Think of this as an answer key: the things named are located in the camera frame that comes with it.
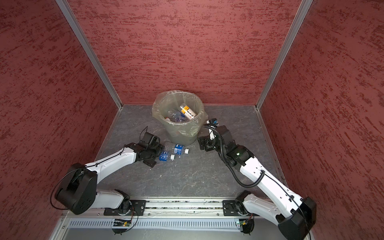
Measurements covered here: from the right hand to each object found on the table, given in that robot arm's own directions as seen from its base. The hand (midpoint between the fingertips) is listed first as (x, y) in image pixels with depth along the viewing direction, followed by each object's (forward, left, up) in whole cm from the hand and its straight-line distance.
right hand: (204, 139), depth 75 cm
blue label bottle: (+4, +15, -16) cm, 22 cm away
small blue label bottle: (+21, +17, -4) cm, 27 cm away
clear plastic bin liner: (+27, +20, +3) cm, 34 cm away
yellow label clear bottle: (+21, +9, -1) cm, 23 cm away
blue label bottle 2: (0, +24, -17) cm, 29 cm away
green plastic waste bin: (+9, +14, -12) cm, 21 cm away
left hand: (0, +25, -18) cm, 31 cm away
